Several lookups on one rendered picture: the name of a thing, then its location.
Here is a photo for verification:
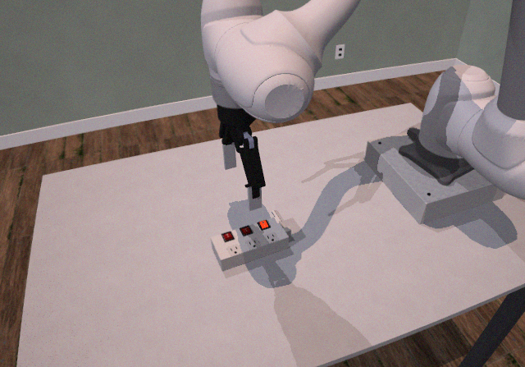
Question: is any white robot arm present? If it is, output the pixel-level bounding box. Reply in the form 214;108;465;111
201;0;525;200

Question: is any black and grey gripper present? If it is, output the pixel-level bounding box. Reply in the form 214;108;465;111
217;105;266;211

